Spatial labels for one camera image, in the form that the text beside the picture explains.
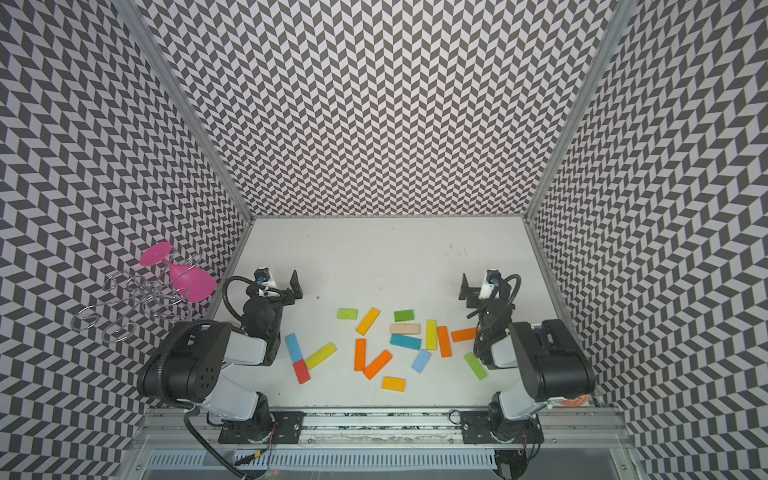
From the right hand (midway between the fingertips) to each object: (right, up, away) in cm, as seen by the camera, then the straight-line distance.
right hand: (480, 278), depth 89 cm
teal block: (-23, -18, -1) cm, 29 cm away
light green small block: (-41, -11, +2) cm, 42 cm away
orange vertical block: (-36, -22, -5) cm, 42 cm away
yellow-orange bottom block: (-26, -28, -8) cm, 39 cm away
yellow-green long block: (-47, -21, -5) cm, 52 cm away
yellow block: (-15, -17, 0) cm, 23 cm away
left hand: (-61, +1, 0) cm, 61 cm away
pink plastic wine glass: (-77, 0, -14) cm, 79 cm away
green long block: (-2, -25, -5) cm, 26 cm away
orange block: (-11, -19, -3) cm, 22 cm away
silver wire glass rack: (-90, -2, -19) cm, 92 cm away
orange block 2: (-5, -18, +1) cm, 18 cm away
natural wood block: (-23, -15, 0) cm, 27 cm away
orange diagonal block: (-31, -23, -7) cm, 39 cm away
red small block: (-51, -25, -9) cm, 58 cm away
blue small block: (-55, -20, -3) cm, 59 cm away
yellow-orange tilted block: (-35, -14, +2) cm, 37 cm away
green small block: (-23, -11, +1) cm, 26 cm away
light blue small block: (-18, -23, -5) cm, 30 cm away
